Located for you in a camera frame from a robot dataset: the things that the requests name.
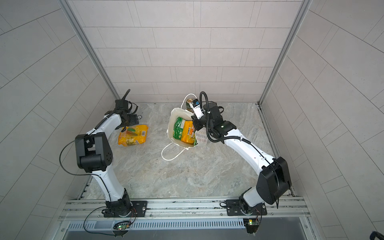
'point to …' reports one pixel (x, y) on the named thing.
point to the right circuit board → (253, 222)
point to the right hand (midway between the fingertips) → (191, 116)
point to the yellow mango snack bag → (133, 135)
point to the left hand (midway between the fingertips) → (132, 118)
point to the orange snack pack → (188, 134)
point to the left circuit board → (122, 227)
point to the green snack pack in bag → (178, 128)
